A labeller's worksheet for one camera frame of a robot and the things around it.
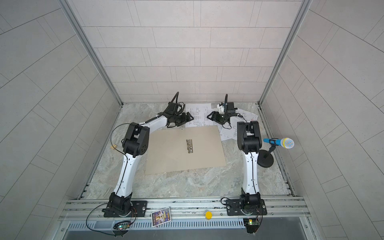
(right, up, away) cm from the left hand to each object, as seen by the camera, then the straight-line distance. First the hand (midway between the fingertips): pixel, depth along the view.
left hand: (194, 116), depth 104 cm
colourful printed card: (-14, -46, -36) cm, 60 cm away
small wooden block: (-50, -18, -11) cm, 54 cm away
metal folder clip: (-3, -18, -10) cm, 21 cm away
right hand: (+13, 0, +3) cm, 13 cm away
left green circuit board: (-30, -47, -40) cm, 68 cm away
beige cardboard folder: (-12, -20, -13) cm, 27 cm away
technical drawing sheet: (+4, +3, +8) cm, 9 cm away
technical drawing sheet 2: (+24, -9, -5) cm, 26 cm away
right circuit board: (+28, -49, -36) cm, 67 cm away
